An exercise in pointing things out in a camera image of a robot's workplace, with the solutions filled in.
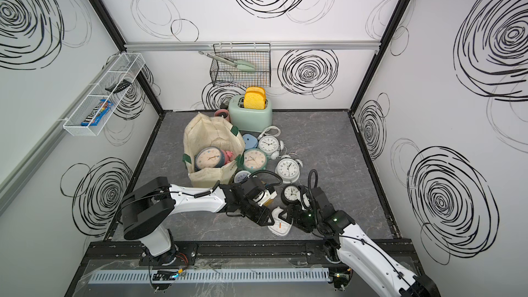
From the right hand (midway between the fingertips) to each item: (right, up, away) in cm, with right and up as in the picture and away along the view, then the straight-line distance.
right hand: (285, 221), depth 78 cm
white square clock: (-2, -2, -1) cm, 3 cm away
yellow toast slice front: (-13, +49, +20) cm, 55 cm away
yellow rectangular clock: (-6, +7, -1) cm, 10 cm away
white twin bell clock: (-5, +27, +22) cm, 35 cm away
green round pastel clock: (-12, +21, +15) cm, 29 cm away
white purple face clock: (-19, +15, +13) cm, 27 cm away
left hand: (-5, -1, 0) cm, 5 cm away
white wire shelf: (-70, +64, +14) cm, 96 cm away
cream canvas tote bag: (-37, +35, +16) cm, 53 cm away
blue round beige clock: (-32, +23, +8) cm, 40 cm away
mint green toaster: (-16, +40, +24) cm, 49 cm away
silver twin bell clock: (+3, +18, +13) cm, 22 cm away
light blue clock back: (-15, +29, +23) cm, 40 cm away
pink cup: (-30, +44, +28) cm, 60 cm away
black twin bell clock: (+3, +8, +7) cm, 11 cm away
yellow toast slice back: (-13, +55, +21) cm, 60 cm away
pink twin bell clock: (-25, +22, +19) cm, 39 cm away
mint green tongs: (-19, +65, +14) cm, 69 cm away
